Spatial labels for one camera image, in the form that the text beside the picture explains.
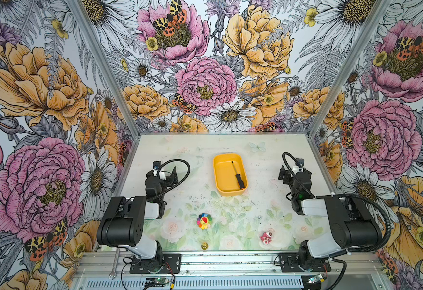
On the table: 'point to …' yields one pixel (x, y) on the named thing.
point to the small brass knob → (205, 246)
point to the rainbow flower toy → (204, 220)
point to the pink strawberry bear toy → (266, 237)
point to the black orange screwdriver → (239, 179)
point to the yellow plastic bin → (226, 181)
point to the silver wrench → (113, 273)
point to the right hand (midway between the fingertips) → (292, 171)
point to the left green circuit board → (161, 280)
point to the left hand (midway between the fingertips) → (167, 171)
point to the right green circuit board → (313, 279)
